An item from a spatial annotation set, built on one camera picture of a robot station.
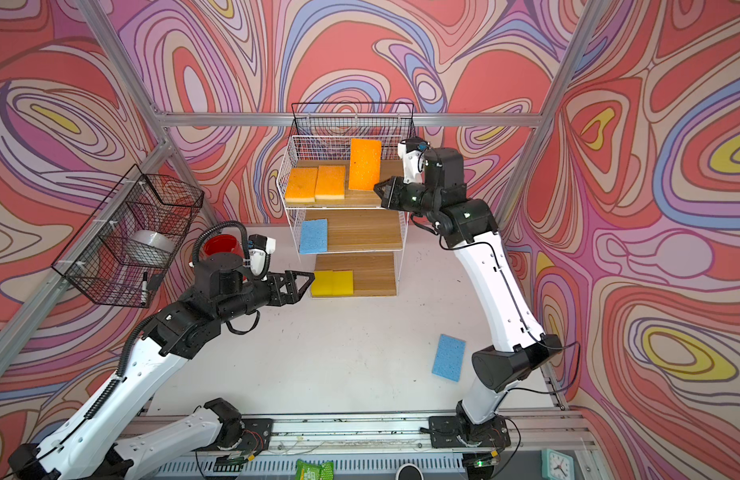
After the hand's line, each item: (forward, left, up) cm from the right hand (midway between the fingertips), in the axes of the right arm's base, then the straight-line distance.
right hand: (377, 194), depth 66 cm
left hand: (-14, +17, -11) cm, 24 cm away
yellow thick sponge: (+4, +12, -40) cm, 42 cm away
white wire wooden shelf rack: (+5, +4, -19) cm, 20 cm away
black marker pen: (-11, +58, -18) cm, 61 cm away
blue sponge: (+4, +18, -18) cm, 26 cm away
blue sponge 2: (-22, -20, -43) cm, 52 cm away
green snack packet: (-47, +18, -42) cm, 65 cm away
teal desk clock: (-48, -40, -42) cm, 75 cm away
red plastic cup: (+14, +51, -30) cm, 61 cm away
